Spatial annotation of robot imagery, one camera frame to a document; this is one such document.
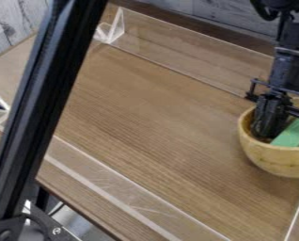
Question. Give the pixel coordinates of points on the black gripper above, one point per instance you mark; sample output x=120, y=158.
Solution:
x=280, y=101

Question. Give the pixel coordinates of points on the green rectangular block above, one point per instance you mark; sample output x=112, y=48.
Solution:
x=288, y=137

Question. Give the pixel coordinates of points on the brown wooden bowl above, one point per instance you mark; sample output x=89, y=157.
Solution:
x=275, y=159

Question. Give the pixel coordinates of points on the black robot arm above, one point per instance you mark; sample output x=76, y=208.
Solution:
x=271, y=9

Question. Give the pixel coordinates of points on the clear acrylic tray walls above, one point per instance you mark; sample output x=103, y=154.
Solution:
x=145, y=157

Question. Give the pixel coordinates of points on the black aluminium frame post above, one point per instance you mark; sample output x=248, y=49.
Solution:
x=59, y=50

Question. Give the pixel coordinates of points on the black metal bracket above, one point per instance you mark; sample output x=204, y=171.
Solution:
x=33, y=226

